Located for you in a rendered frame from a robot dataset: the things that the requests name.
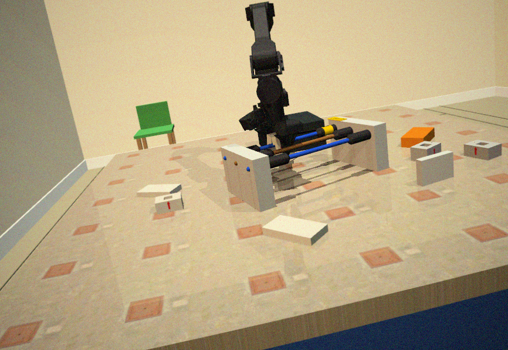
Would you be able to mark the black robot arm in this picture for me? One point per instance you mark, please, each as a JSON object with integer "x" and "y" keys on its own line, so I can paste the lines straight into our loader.
{"x": 266, "y": 61}

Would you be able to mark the beige flat rectangular block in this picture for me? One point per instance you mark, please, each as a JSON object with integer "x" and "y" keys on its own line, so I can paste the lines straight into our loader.
{"x": 295, "y": 230}
{"x": 153, "y": 191}

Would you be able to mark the white box with red arrow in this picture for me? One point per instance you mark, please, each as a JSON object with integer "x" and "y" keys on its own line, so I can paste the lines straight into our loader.
{"x": 168, "y": 203}

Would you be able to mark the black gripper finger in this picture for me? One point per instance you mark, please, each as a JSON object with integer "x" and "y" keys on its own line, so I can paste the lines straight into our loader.
{"x": 265, "y": 131}
{"x": 286, "y": 140}

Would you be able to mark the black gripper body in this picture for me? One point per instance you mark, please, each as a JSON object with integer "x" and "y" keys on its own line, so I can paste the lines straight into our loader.
{"x": 277, "y": 117}

